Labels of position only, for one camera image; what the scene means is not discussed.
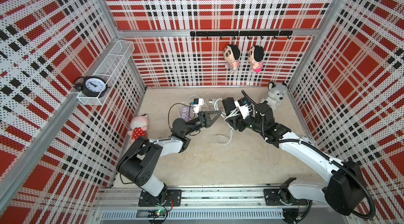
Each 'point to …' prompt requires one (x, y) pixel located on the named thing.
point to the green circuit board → (153, 213)
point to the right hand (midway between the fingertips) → (231, 116)
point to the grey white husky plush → (275, 94)
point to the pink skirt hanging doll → (256, 56)
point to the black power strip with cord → (229, 104)
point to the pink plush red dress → (139, 125)
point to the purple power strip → (185, 113)
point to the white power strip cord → (180, 103)
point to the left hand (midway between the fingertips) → (224, 114)
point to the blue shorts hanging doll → (232, 54)
